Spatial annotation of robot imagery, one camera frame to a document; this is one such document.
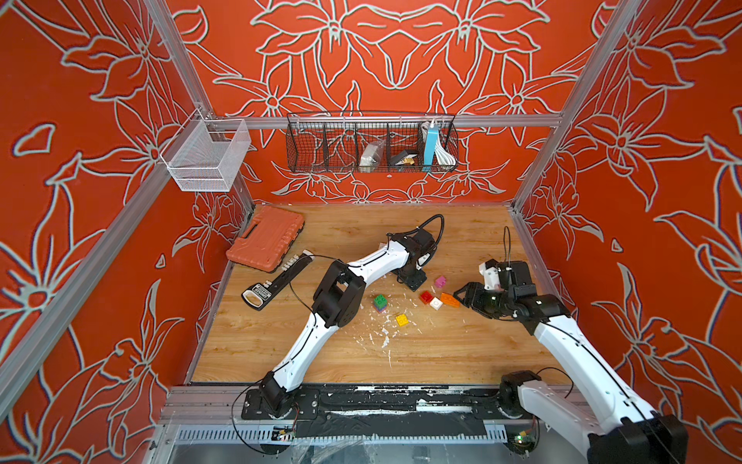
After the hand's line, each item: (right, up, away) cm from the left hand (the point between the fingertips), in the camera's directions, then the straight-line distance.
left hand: (410, 277), depth 98 cm
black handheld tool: (-52, -5, -5) cm, 53 cm away
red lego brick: (+4, -5, -7) cm, 10 cm away
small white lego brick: (+7, -7, -7) cm, 12 cm away
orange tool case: (-51, +14, +5) cm, 53 cm away
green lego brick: (-11, -6, -11) cm, 16 cm away
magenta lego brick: (+10, -1, -3) cm, 10 cm away
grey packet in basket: (-14, +40, -6) cm, 43 cm away
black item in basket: (-4, +39, -11) cm, 40 cm away
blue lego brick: (-11, -8, -10) cm, 17 cm away
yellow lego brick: (-4, -12, -10) cm, 16 cm away
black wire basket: (-27, +48, +3) cm, 55 cm away
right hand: (+9, -2, -19) cm, 22 cm away
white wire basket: (-69, +41, -5) cm, 80 cm away
